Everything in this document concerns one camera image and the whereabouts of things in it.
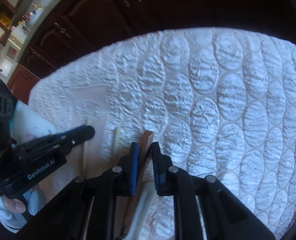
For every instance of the dark handled metal fork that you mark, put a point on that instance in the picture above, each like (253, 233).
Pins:
(132, 202)

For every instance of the white ceramic soup spoon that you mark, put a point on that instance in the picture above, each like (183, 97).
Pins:
(141, 211)

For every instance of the dark wood base cabinets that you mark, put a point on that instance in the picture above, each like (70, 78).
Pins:
(74, 28)

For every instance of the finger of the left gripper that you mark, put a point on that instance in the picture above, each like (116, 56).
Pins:
(69, 133)
(67, 144)

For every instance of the white quilted table cloth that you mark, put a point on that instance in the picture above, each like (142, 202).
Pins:
(221, 102)

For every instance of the left gloved hand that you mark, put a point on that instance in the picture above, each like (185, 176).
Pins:
(11, 210)

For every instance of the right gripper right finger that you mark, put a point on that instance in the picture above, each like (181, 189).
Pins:
(203, 207)

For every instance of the white microwave oven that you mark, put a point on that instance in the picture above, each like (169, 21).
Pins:
(15, 43)

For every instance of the teal rimmed utensil holder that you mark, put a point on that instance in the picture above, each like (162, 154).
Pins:
(27, 125)

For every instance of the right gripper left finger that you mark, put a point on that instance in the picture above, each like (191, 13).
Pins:
(85, 208)

